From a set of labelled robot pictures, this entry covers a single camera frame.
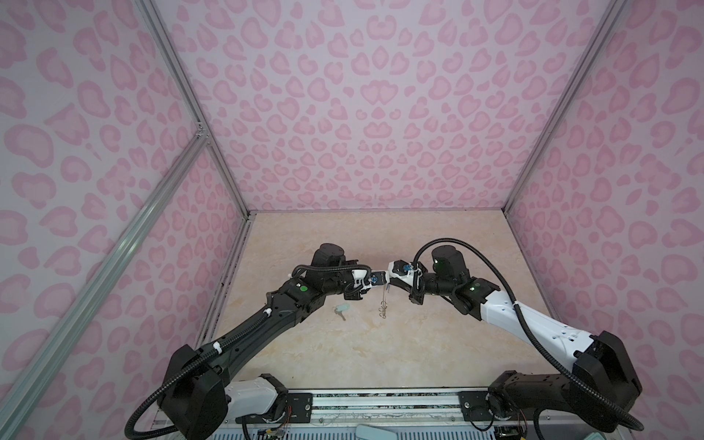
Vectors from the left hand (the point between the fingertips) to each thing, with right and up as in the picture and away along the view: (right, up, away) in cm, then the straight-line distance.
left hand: (375, 269), depth 76 cm
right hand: (+5, -3, +2) cm, 6 cm away
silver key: (-11, -16, +15) cm, 24 cm away
